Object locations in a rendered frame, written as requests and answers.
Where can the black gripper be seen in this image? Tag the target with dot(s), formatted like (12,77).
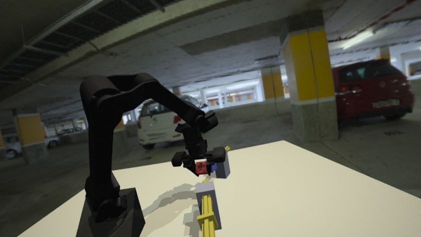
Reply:
(197,151)

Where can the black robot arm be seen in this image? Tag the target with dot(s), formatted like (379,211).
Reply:
(104,102)

